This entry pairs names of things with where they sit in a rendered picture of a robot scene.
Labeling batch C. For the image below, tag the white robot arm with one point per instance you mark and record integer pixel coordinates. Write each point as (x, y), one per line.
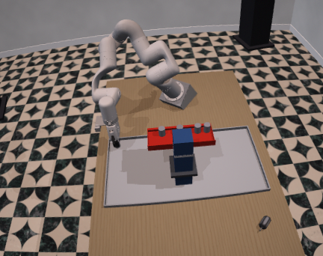
(107, 98)

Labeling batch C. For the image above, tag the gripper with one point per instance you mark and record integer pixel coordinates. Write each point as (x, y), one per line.
(113, 134)

